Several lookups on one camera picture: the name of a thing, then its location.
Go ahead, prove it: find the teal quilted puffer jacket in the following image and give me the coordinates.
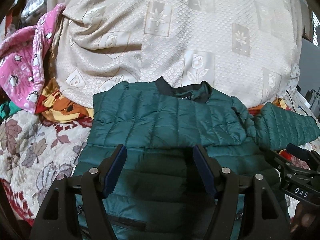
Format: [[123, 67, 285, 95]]
[[74, 78, 319, 239]]

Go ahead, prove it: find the person's right hand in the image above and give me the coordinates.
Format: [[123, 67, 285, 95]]
[[290, 202, 316, 233]]

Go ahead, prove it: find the white leaf pattern blanket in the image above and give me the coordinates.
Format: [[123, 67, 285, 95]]
[[1, 111, 92, 224]]

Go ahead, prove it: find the orange yellow red cloth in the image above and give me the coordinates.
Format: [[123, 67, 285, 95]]
[[35, 78, 94, 123]]

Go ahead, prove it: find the green cloth piece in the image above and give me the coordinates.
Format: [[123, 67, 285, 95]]
[[0, 101, 21, 122]]

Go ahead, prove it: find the beige floral embossed bedspread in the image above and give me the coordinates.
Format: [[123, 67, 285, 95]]
[[47, 0, 303, 108]]

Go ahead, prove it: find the pink penguin print blanket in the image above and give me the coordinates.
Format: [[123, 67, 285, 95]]
[[1, 3, 66, 114]]

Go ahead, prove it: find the grey plastic bag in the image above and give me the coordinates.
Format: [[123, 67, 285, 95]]
[[21, 0, 47, 18]]

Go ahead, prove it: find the black cable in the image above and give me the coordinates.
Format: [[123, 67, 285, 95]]
[[285, 86, 320, 120]]

